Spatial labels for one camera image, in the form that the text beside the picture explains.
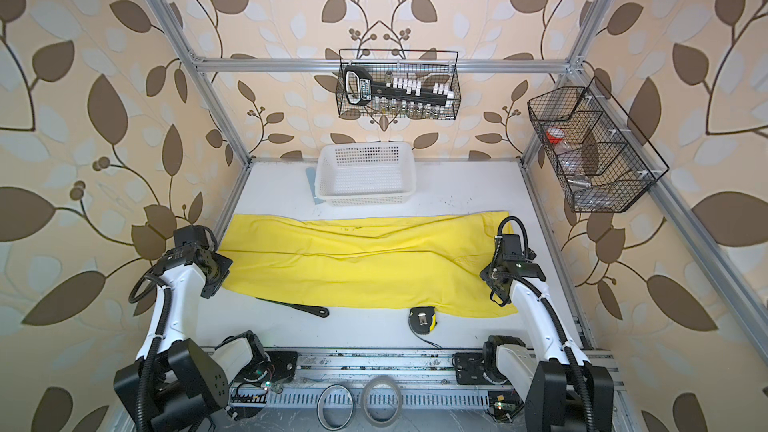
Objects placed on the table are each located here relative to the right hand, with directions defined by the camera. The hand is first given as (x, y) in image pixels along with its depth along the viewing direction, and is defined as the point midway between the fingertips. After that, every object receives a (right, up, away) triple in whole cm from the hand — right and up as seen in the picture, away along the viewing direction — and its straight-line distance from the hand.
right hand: (495, 283), depth 84 cm
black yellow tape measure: (-21, -8, -5) cm, 23 cm away
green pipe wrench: (-52, -7, -1) cm, 52 cm away
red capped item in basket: (+15, +42, -3) cm, 45 cm away
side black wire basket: (+23, +34, -10) cm, 42 cm away
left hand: (-76, +5, -4) cm, 76 cm away
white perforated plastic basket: (-40, +33, +32) cm, 61 cm away
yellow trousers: (-15, +5, +5) cm, 16 cm away
